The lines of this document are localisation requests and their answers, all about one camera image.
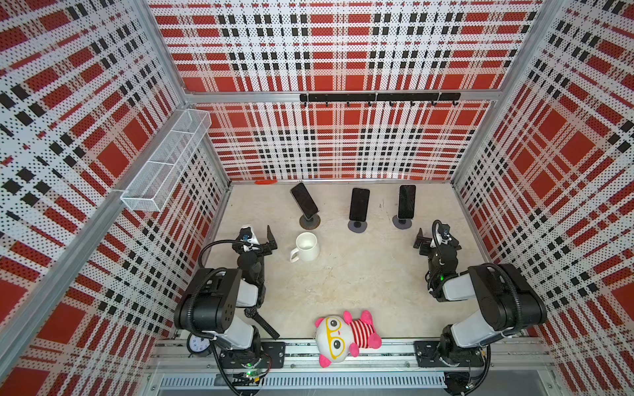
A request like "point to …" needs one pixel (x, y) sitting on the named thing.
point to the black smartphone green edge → (304, 200)
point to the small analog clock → (196, 344)
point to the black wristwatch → (252, 313)
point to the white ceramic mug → (307, 250)
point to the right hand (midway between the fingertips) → (435, 230)
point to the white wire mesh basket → (153, 183)
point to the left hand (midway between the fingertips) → (259, 228)
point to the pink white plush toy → (336, 336)
